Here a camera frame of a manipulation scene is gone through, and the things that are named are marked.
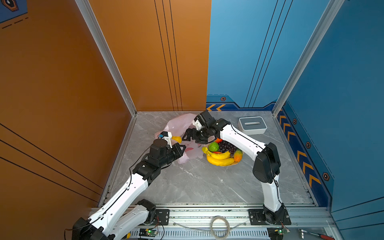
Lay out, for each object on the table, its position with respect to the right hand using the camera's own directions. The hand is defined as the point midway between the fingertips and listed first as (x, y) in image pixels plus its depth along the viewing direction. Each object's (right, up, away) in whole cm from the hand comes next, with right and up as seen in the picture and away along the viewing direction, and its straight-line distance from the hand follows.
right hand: (187, 140), depth 84 cm
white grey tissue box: (+46, +9, +23) cm, 52 cm away
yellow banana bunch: (+18, -11, +1) cm, 21 cm away
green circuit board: (-17, -43, -13) cm, 48 cm away
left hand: (0, -2, -8) cm, 9 cm away
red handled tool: (+67, -43, -15) cm, 81 cm away
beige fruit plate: (+27, -14, +3) cm, 31 cm away
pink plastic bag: (-6, +8, +1) cm, 10 cm away
